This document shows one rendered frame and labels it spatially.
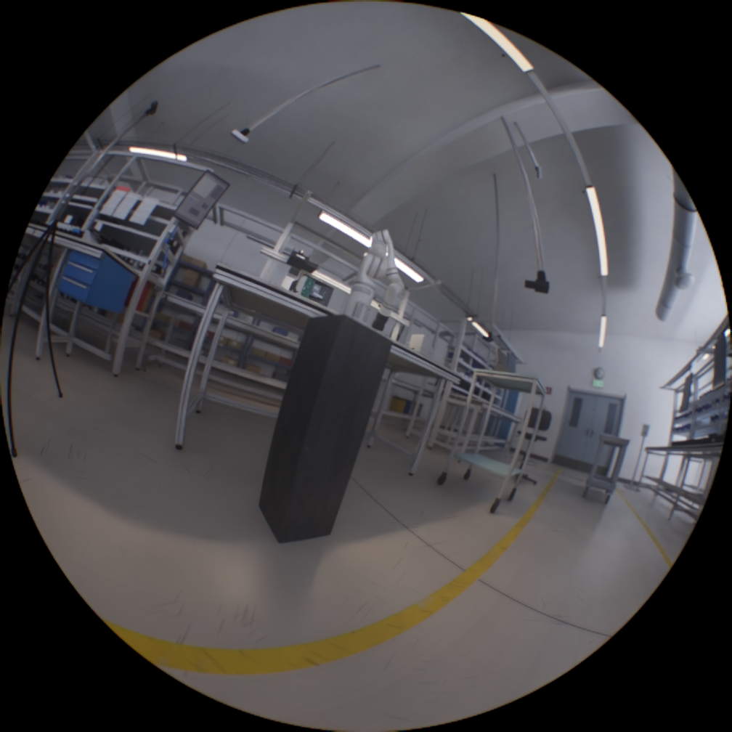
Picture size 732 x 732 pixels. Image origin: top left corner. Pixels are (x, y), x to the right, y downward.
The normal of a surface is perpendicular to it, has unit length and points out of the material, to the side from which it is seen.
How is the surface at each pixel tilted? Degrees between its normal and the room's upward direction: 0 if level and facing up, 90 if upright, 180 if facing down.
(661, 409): 90
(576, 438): 90
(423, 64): 180
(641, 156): 180
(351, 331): 90
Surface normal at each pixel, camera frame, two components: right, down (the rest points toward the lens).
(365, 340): 0.65, 0.14
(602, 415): -0.80, -0.29
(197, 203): 0.74, 0.38
